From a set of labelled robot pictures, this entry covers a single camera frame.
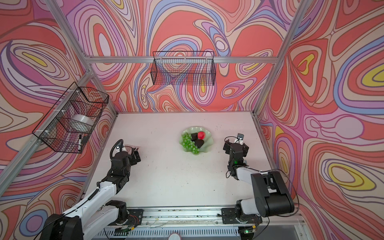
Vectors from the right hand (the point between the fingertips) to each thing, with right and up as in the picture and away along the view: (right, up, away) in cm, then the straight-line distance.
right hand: (236, 144), depth 92 cm
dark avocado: (-23, 0, +6) cm, 24 cm away
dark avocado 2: (-26, +5, +6) cm, 27 cm away
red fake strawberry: (-22, +5, +6) cm, 23 cm away
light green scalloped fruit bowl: (-17, +2, +8) cm, 19 cm away
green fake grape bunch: (-30, +1, +1) cm, 30 cm away
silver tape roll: (-83, +15, -18) cm, 86 cm away
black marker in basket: (-83, +3, -20) cm, 85 cm away
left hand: (-64, -3, -6) cm, 64 cm away
